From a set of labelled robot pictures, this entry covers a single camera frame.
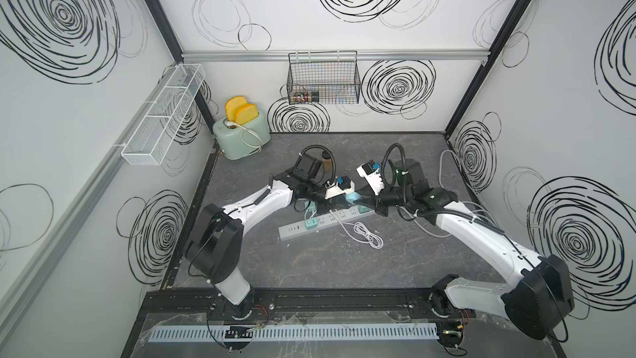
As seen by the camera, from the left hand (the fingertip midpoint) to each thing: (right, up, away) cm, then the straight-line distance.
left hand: (346, 203), depth 80 cm
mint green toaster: (-45, +22, +23) cm, 55 cm away
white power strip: (-17, -11, +7) cm, 22 cm away
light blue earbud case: (+1, +3, -6) cm, 7 cm away
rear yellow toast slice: (-45, +37, +22) cm, 62 cm away
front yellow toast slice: (-39, +33, +20) cm, 55 cm away
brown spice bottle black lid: (-6, +12, +23) cm, 26 cm away
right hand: (+4, +4, -3) cm, 7 cm away
